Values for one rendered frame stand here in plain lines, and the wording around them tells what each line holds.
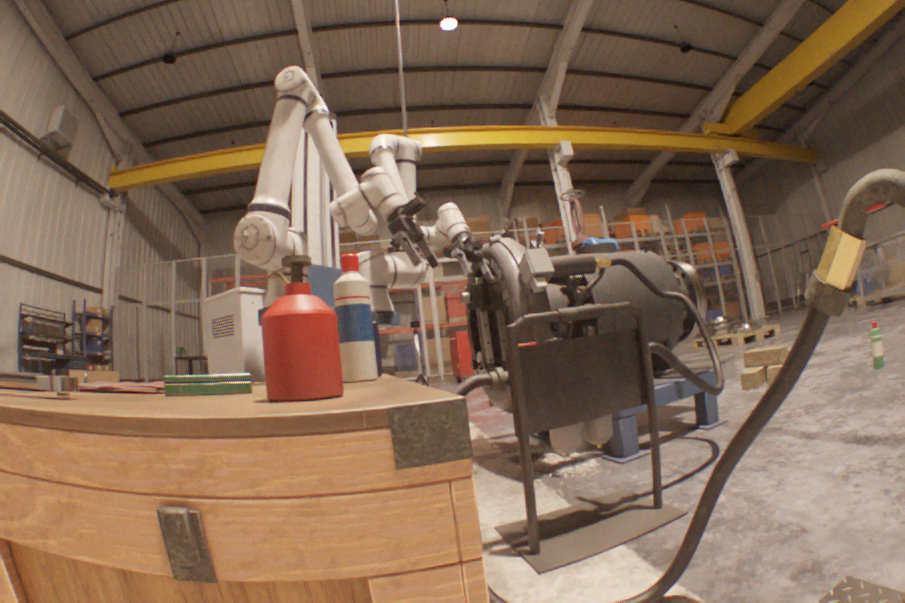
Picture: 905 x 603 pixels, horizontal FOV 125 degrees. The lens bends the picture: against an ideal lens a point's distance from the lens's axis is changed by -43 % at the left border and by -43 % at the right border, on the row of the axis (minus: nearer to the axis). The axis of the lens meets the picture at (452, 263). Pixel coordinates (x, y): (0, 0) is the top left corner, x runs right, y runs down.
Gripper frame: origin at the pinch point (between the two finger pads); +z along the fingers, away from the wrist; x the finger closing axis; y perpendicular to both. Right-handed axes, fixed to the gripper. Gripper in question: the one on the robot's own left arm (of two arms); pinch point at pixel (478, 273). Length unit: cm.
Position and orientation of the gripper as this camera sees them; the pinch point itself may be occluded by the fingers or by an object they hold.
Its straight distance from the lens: 153.0
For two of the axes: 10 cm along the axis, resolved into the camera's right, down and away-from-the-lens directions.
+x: 6.4, 2.1, 7.4
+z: 3.5, 7.8, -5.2
